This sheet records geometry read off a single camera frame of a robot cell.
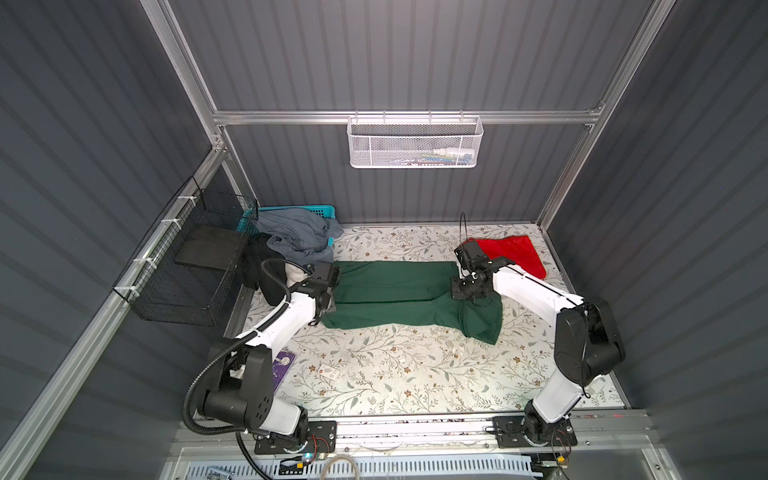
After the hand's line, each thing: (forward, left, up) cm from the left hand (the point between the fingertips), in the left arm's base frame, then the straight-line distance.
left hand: (315, 304), depth 89 cm
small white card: (-18, -4, -7) cm, 20 cm away
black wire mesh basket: (-1, +27, +19) cm, 33 cm away
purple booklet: (-17, +9, -6) cm, 20 cm away
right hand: (+1, -45, 0) cm, 45 cm away
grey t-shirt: (+30, +9, -1) cm, 32 cm away
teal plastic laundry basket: (+29, +25, +6) cm, 39 cm away
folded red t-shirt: (+22, -71, -4) cm, 75 cm away
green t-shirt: (+8, -30, -10) cm, 33 cm away
